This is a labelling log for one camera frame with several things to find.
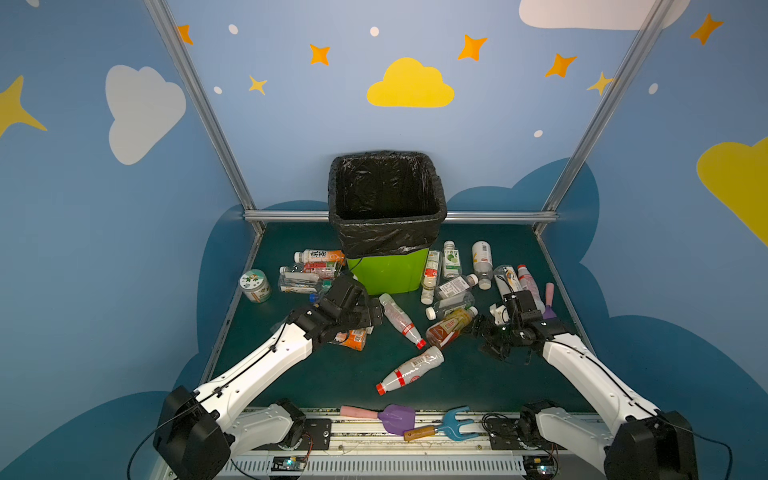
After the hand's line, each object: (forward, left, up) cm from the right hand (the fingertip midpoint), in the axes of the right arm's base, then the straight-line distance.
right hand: (470, 334), depth 83 cm
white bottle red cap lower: (-6, +10, -4) cm, 12 cm away
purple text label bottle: (+20, +1, -6) cm, 21 cm away
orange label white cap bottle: (-1, +33, -4) cm, 33 cm away
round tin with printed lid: (+13, +66, 0) cm, 67 cm away
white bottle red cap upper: (+5, +19, -5) cm, 20 cm away
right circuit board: (-29, -15, -9) cm, 34 cm away
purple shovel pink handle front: (-21, +20, -8) cm, 30 cm away
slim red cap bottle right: (+21, -23, -4) cm, 31 cm away
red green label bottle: (+23, +46, -3) cm, 52 cm away
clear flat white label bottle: (+19, +56, -6) cm, 60 cm away
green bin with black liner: (+42, +26, +10) cm, 50 cm away
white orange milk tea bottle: (+28, +49, -3) cm, 57 cm away
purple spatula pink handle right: (+21, -31, -9) cm, 39 cm away
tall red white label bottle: (+22, +10, -5) cm, 25 cm away
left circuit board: (-32, +46, -9) cm, 56 cm away
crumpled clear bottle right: (+22, -16, -3) cm, 27 cm away
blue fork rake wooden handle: (-22, +6, -8) cm, 24 cm away
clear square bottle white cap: (+14, 0, -6) cm, 16 cm away
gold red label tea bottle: (+2, +6, -3) cm, 7 cm away
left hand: (+2, +27, +7) cm, 28 cm away
